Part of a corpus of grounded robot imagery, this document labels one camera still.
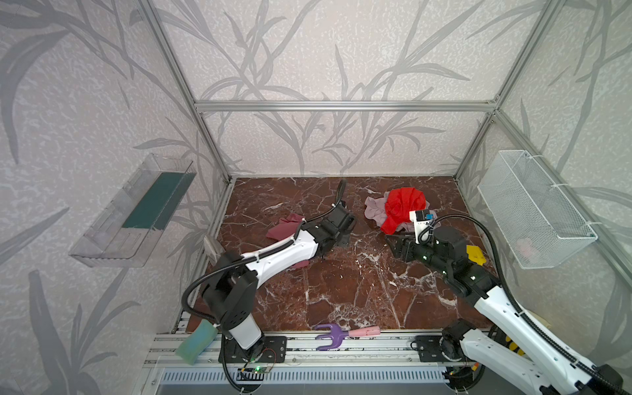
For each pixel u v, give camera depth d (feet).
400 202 3.27
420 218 2.11
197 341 2.40
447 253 1.79
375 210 3.47
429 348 2.40
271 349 2.40
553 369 1.34
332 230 2.13
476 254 3.21
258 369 2.32
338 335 2.47
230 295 1.44
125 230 2.11
